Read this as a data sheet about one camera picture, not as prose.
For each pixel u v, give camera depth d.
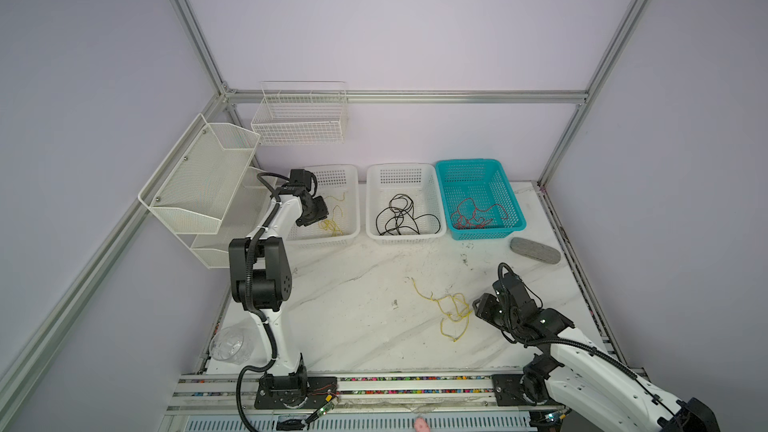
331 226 1.05
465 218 1.05
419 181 1.18
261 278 0.53
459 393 0.75
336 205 0.98
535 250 0.98
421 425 0.68
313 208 0.85
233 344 0.80
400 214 1.08
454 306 0.89
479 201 1.15
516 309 0.63
